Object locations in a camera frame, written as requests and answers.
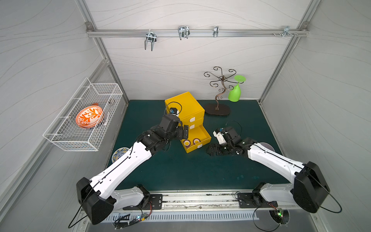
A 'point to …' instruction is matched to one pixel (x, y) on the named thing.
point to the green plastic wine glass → (234, 93)
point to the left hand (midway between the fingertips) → (180, 127)
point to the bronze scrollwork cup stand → (215, 109)
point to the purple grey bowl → (267, 146)
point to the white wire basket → (65, 135)
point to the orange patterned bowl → (89, 116)
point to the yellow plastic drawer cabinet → (192, 114)
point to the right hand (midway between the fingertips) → (212, 149)
